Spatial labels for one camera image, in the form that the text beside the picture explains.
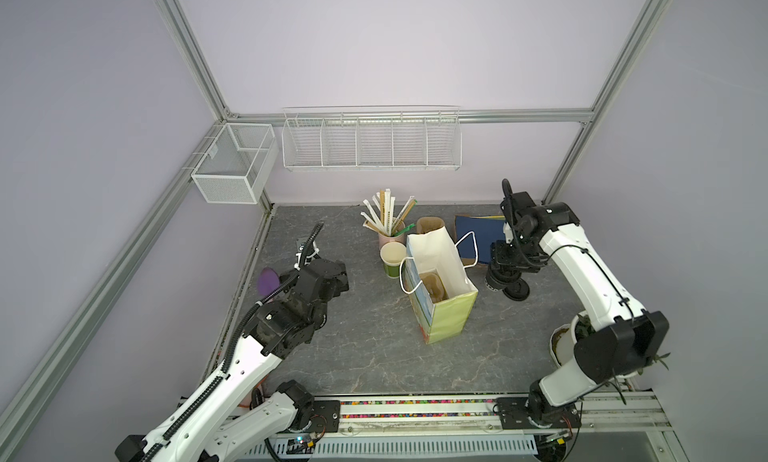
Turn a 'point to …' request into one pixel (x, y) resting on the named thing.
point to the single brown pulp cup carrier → (434, 285)
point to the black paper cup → (496, 283)
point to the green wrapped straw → (404, 230)
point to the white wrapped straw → (387, 211)
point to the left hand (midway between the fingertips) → (320, 270)
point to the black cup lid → (518, 290)
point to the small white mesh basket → (236, 165)
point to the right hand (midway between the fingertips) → (507, 267)
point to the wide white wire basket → (372, 137)
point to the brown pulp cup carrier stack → (428, 223)
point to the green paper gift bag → (426, 251)
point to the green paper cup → (391, 255)
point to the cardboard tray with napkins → (474, 235)
